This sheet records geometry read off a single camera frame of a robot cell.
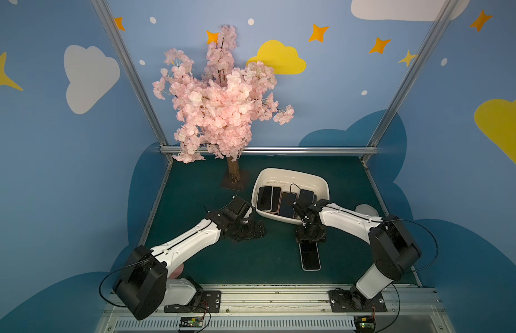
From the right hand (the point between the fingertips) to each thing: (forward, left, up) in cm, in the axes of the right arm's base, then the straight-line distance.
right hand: (307, 238), depth 88 cm
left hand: (-2, +21, +8) cm, 22 cm away
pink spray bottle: (-17, +52, 0) cm, 55 cm away
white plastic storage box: (+33, +10, 0) cm, 35 cm away
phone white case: (-8, -1, 0) cm, 8 cm away
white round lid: (+17, -31, -2) cm, 36 cm away
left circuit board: (-32, +43, -2) cm, 54 cm away
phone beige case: (+24, -3, -1) cm, 24 cm away
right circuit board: (-29, -19, -5) cm, 35 cm away
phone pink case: (+22, +20, -5) cm, 30 cm away
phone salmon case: (+18, +14, +2) cm, 23 cm away
